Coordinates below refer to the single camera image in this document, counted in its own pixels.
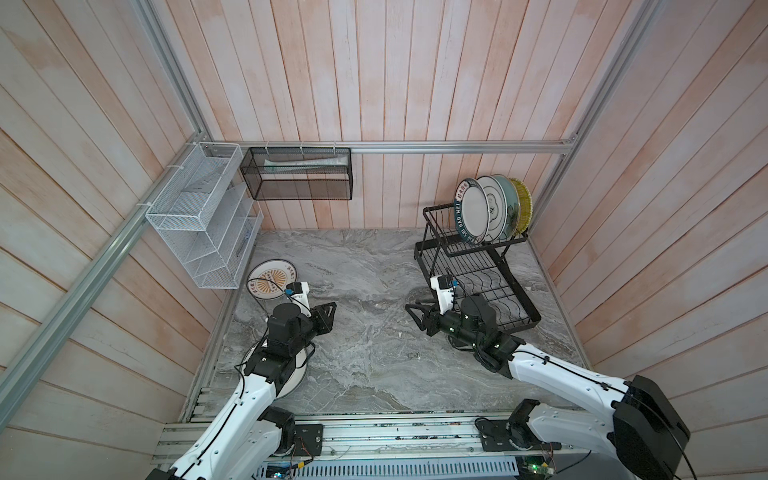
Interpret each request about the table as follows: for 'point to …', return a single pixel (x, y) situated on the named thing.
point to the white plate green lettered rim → (471, 210)
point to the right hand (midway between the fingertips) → (410, 305)
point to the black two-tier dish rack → (477, 270)
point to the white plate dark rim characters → (498, 206)
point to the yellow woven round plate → (526, 206)
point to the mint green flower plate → (513, 206)
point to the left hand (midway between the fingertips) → (335, 311)
